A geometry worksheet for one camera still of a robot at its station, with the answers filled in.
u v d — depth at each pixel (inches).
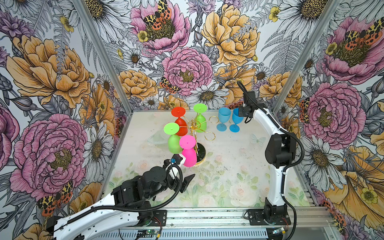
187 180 22.4
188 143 26.6
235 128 43.8
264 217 29.0
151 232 27.8
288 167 22.5
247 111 29.5
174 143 30.0
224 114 39.8
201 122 34.5
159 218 29.1
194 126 29.4
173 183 18.1
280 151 22.4
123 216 23.1
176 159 21.3
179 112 31.3
